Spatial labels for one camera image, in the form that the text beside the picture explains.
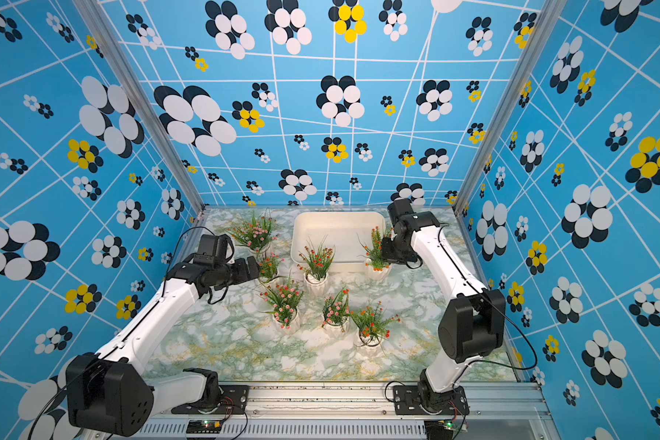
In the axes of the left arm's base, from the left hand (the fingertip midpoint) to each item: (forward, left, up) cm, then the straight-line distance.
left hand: (251, 268), depth 84 cm
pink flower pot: (+12, +1, +1) cm, 12 cm away
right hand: (+4, -45, +1) cm, 45 cm away
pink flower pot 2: (-10, -12, 0) cm, 16 cm away
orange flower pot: (-3, -38, +6) cm, 39 cm away
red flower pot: (+2, -20, -1) cm, 20 cm away
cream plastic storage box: (+28, -28, -14) cm, 42 cm away
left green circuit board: (-39, +9, -17) cm, 43 cm away
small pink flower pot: (+1, -5, -1) cm, 5 cm away
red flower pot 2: (-14, -38, -9) cm, 41 cm away
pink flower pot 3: (-15, -26, -4) cm, 30 cm away
